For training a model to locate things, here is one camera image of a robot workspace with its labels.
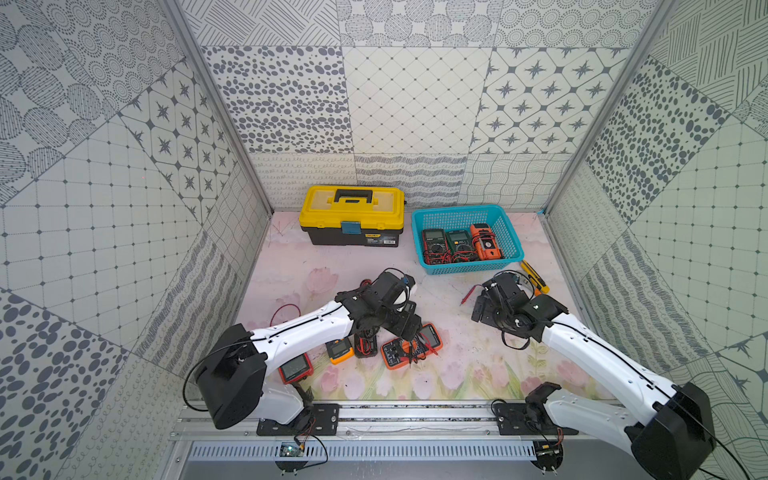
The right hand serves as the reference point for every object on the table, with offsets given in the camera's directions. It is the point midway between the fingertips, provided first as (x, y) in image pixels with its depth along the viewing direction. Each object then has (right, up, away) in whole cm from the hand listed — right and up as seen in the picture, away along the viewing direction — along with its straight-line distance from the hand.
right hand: (492, 318), depth 81 cm
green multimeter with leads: (-3, +20, +26) cm, 33 cm away
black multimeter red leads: (-35, -9, +3) cm, 37 cm away
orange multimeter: (+6, +21, +26) cm, 33 cm away
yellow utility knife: (+21, +9, +19) cm, 30 cm away
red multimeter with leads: (-13, +19, +24) cm, 33 cm away
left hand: (-22, +2, -1) cm, 22 cm away
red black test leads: (-63, 0, +14) cm, 65 cm away
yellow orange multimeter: (-43, -10, +2) cm, 44 cm away
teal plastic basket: (0, +31, +41) cm, 51 cm away
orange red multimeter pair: (-26, -10, +1) cm, 28 cm away
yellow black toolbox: (-41, +30, +17) cm, 53 cm away
